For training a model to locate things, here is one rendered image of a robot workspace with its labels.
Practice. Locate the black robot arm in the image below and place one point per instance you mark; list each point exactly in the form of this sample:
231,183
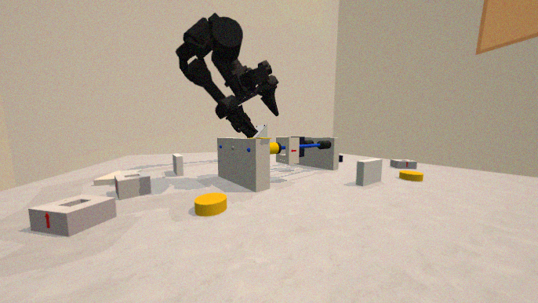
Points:
224,37

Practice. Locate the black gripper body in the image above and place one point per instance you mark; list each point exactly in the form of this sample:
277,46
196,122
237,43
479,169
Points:
226,105

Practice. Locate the yellow short cylinder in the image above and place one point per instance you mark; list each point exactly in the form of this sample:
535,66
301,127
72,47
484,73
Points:
210,204
411,175

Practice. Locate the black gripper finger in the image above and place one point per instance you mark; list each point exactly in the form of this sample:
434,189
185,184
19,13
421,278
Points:
240,117
269,99

